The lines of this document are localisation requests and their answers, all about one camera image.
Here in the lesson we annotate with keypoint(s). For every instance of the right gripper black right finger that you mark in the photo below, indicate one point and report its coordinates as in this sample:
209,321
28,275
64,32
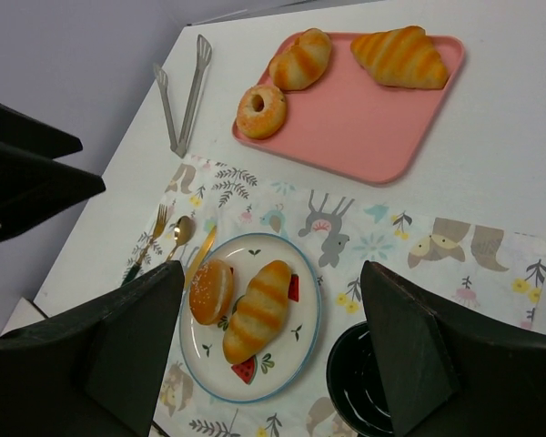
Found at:
450,371

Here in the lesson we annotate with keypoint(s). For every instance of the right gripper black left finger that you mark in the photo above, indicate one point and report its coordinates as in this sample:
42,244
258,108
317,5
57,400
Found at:
94,370

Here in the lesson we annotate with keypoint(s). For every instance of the small orange bun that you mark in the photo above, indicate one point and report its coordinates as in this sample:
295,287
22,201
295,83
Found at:
211,291

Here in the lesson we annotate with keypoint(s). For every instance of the small striped bread loaf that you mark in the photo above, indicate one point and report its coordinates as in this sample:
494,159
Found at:
260,313

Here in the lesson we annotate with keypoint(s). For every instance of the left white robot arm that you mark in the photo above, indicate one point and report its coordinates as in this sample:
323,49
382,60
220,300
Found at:
34,186

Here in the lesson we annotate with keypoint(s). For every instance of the long croissant bread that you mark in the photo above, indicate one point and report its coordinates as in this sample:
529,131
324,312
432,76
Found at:
404,57

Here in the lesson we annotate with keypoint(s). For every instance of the round knotted bread roll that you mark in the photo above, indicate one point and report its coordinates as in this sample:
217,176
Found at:
302,63

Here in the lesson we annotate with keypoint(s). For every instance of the dark green mug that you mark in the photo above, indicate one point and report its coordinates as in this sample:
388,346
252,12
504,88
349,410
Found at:
354,384

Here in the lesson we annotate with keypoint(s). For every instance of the floral printed placemat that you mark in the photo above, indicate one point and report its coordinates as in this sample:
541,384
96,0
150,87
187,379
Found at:
494,272

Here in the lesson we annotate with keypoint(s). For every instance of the pink serving tray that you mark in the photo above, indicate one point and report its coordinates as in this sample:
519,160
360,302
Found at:
349,125

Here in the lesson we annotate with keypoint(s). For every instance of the gold fork green handle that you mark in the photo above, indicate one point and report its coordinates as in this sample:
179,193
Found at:
156,233

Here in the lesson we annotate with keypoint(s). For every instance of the gold knife green handle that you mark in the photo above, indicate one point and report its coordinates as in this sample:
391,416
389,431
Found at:
201,254

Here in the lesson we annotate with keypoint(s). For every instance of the gold spoon green handle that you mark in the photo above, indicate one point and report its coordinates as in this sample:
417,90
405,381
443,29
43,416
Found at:
183,232

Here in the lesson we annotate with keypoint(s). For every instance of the ring donut bread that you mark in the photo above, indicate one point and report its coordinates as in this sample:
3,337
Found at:
261,111

